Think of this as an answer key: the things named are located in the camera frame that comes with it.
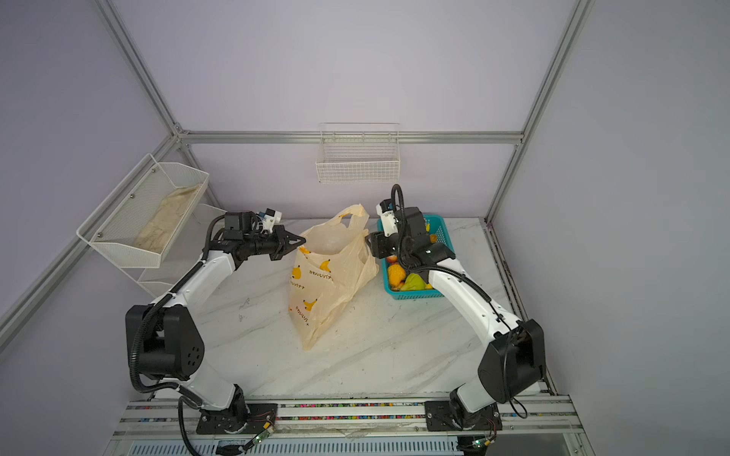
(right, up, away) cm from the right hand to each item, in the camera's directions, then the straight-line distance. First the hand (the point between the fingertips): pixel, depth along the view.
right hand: (373, 234), depth 80 cm
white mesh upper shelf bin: (-66, +4, 0) cm, 66 cm away
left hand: (-21, -2, +3) cm, 21 cm away
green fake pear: (+13, -15, +11) cm, 23 cm away
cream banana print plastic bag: (-13, -10, +1) cm, 16 cm away
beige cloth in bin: (-60, 0, -4) cm, 60 cm away
